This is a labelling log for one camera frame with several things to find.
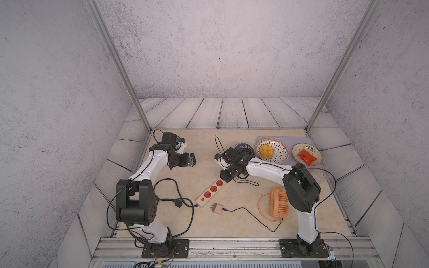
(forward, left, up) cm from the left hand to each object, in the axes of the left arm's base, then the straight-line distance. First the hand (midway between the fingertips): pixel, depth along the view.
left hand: (190, 161), depth 90 cm
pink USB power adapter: (-21, -14, -10) cm, 27 cm away
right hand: (-6, -18, -9) cm, 21 cm away
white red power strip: (-13, -11, -10) cm, 19 cm away
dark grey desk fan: (+8, -31, 0) cm, 32 cm away
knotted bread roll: (+12, -45, -8) cm, 48 cm away
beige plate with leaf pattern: (+14, -75, -9) cm, 76 cm away
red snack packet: (+7, -68, -8) cm, 69 cm away
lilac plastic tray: (+19, -63, -8) cm, 66 cm away
